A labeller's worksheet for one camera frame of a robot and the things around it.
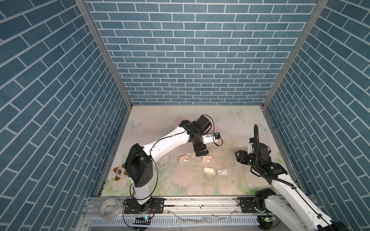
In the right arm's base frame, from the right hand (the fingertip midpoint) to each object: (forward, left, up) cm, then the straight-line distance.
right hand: (237, 152), depth 83 cm
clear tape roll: (-35, +62, -8) cm, 71 cm away
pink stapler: (-2, +18, -7) cm, 19 cm away
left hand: (+1, +20, +4) cm, 20 cm away
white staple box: (-9, +8, -9) cm, 15 cm away
